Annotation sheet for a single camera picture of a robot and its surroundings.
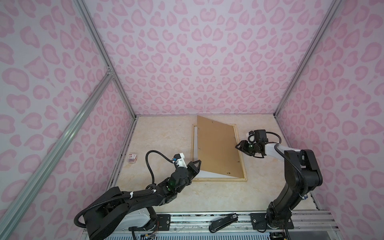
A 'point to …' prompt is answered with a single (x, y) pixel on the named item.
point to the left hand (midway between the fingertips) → (204, 160)
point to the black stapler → (220, 222)
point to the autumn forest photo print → (202, 174)
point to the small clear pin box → (132, 158)
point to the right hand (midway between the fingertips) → (239, 146)
